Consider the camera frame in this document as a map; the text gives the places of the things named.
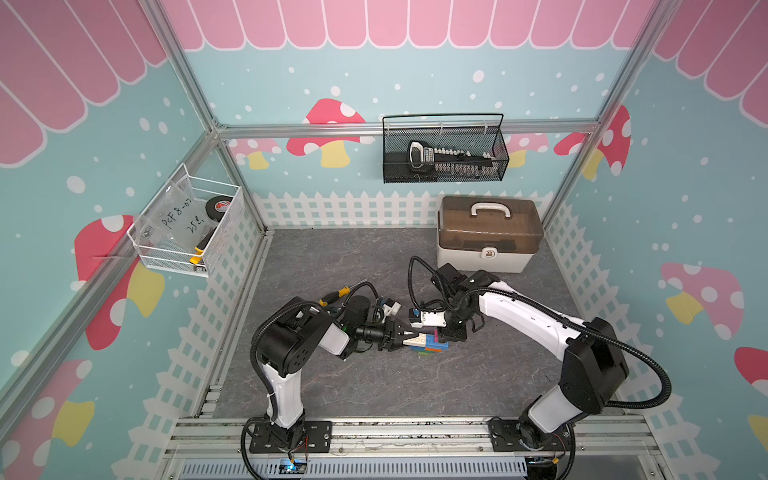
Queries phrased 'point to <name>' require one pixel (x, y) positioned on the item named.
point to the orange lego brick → (433, 349)
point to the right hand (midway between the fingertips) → (444, 329)
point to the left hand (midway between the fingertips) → (414, 343)
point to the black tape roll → (217, 206)
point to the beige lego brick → (419, 340)
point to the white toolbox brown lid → (488, 233)
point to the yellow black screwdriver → (334, 295)
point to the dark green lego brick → (423, 352)
